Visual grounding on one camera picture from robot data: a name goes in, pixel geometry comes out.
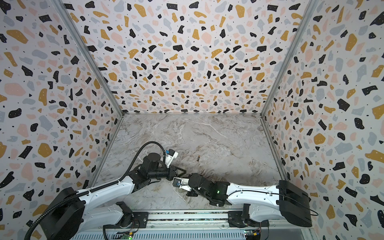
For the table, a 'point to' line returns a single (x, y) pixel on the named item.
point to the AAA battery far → (198, 158)
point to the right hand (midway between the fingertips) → (182, 176)
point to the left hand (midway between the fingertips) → (185, 171)
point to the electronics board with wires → (126, 235)
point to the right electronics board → (251, 234)
